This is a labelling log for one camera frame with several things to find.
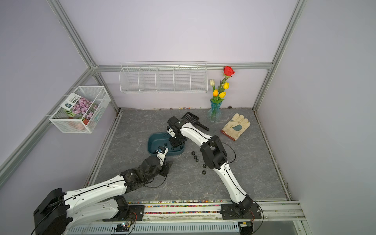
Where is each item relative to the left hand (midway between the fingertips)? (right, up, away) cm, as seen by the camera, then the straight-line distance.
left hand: (169, 161), depth 81 cm
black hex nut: (+13, +2, +15) cm, 20 cm away
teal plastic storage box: (-12, +10, +21) cm, 26 cm away
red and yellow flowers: (+29, +38, +8) cm, 49 cm away
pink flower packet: (-45, +30, -7) cm, 54 cm away
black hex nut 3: (+16, -3, +12) cm, 20 cm away
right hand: (+1, +8, +17) cm, 19 cm away
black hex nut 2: (+15, -1, +12) cm, 19 cm away
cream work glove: (+46, +19, +27) cm, 56 cm away
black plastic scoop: (+14, +24, +34) cm, 44 cm away
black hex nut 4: (+20, -5, +8) cm, 22 cm away
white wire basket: (-49, +23, -12) cm, 55 cm away
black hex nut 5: (+20, -8, +6) cm, 22 cm away
